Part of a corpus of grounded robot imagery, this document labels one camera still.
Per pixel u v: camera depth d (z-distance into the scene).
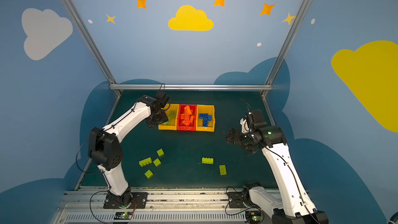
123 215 0.71
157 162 0.86
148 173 0.82
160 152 0.89
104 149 0.48
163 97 0.72
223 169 0.84
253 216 0.71
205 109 1.04
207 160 0.86
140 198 0.75
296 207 0.37
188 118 1.01
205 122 1.02
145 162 0.84
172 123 1.01
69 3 0.75
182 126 1.02
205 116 1.05
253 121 0.55
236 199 0.75
